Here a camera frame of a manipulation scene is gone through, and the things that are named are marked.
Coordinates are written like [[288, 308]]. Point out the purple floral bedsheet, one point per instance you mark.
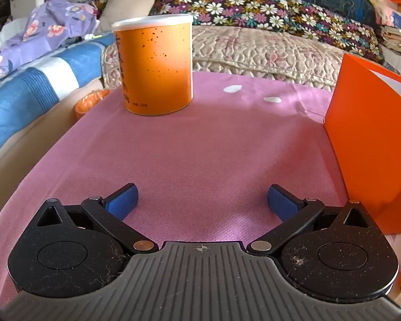
[[53, 16]]

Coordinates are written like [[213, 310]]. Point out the stack of papers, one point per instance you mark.
[[397, 33]]

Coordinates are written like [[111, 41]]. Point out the beige quilted blanket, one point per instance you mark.
[[254, 53]]

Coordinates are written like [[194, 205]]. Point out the pink daisy print tablecloth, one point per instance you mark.
[[200, 147]]

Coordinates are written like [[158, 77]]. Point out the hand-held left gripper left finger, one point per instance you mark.
[[125, 199]]

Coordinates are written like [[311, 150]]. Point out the orange cardboard box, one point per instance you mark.
[[364, 140]]

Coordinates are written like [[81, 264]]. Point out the beige pillow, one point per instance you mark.
[[130, 3]]

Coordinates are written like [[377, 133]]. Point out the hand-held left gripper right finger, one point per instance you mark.
[[280, 201]]

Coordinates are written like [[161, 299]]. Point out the blue white striped blanket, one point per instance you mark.
[[26, 90]]

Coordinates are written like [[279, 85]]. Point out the orange speckled canister white lid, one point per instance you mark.
[[153, 67]]

